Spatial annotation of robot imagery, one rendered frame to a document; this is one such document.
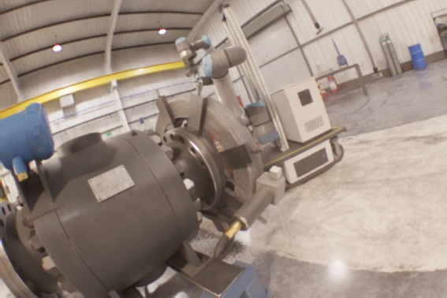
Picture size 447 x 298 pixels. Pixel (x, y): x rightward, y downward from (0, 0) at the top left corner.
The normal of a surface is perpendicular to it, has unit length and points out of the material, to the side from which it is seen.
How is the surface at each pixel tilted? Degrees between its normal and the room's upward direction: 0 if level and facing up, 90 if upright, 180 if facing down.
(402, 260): 0
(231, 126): 72
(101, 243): 89
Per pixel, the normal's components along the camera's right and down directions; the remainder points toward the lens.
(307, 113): 0.07, 0.04
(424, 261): -0.36, -0.93
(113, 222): 0.64, -0.33
